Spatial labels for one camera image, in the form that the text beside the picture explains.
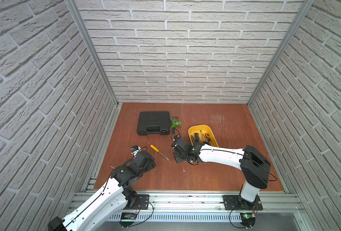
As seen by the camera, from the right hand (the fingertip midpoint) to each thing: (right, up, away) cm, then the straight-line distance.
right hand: (178, 154), depth 86 cm
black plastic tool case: (-17, +19, +12) cm, 28 cm away
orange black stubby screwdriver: (+21, +9, +11) cm, 26 cm away
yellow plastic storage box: (+19, +14, +13) cm, 28 cm away
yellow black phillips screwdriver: (+13, +9, +11) cm, 19 cm away
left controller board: (-26, -28, -16) cm, 42 cm away
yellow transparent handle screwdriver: (-14, +1, +6) cm, 15 cm away
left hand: (-15, -1, -7) cm, 17 cm away
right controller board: (+35, -28, -16) cm, 48 cm away
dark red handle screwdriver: (+10, +7, +9) cm, 15 cm away
